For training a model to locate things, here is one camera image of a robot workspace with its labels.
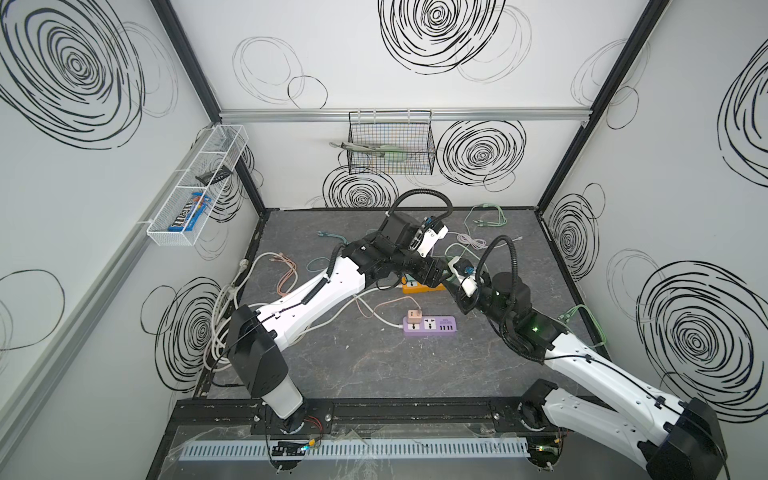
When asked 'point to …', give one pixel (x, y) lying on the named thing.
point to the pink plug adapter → (414, 316)
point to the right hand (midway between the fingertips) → (449, 272)
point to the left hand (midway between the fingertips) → (445, 267)
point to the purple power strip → (431, 325)
